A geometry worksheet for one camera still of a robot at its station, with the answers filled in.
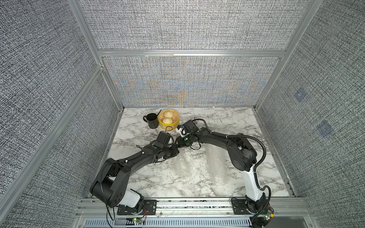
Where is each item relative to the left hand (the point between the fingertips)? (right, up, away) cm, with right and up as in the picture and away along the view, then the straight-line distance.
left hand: (182, 150), depth 87 cm
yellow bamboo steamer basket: (-10, +14, +16) cm, 23 cm away
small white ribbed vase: (0, -8, -5) cm, 10 cm away
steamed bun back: (-10, +23, +20) cm, 32 cm away
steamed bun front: (-10, +18, +16) cm, 26 cm away
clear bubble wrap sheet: (+21, -3, -5) cm, 21 cm away
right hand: (-5, +4, +5) cm, 8 cm away
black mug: (-21, +19, +14) cm, 31 cm away
